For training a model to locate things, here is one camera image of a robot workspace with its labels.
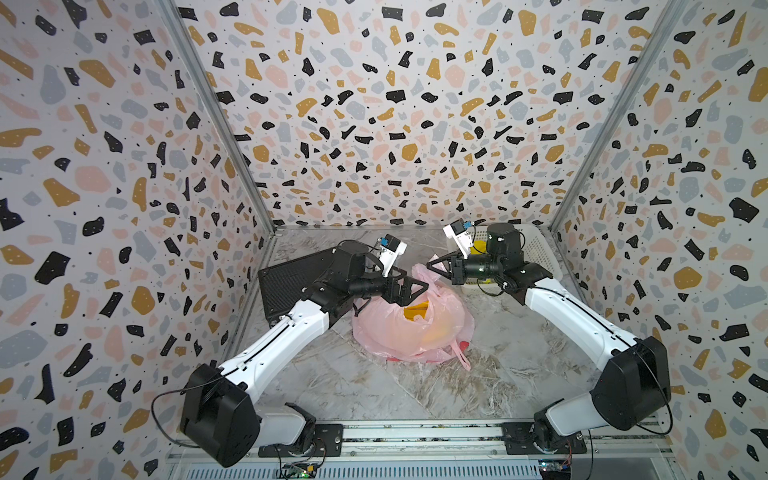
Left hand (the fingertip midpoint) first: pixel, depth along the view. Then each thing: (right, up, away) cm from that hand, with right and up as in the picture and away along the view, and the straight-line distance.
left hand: (419, 280), depth 73 cm
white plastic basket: (+44, +8, +34) cm, 56 cm away
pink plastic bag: (+5, -14, +9) cm, 17 cm away
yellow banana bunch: (+14, +8, -4) cm, 17 cm away
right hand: (+3, +3, +2) cm, 4 cm away
